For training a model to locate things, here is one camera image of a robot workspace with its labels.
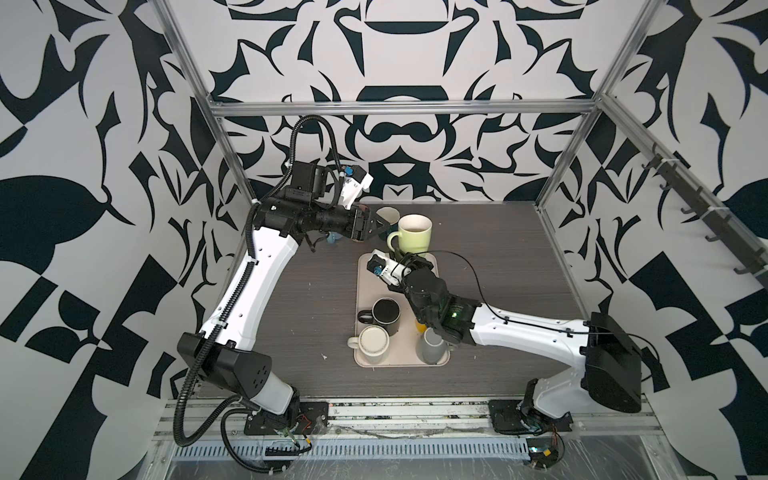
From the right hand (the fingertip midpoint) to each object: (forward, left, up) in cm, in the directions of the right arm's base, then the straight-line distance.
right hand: (402, 246), depth 73 cm
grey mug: (-18, -7, -19) cm, 27 cm away
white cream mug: (-16, +8, -21) cm, 27 cm away
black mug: (-8, +5, -19) cm, 21 cm away
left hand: (+2, +5, +9) cm, 10 cm away
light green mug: (0, -2, +4) cm, 5 cm away
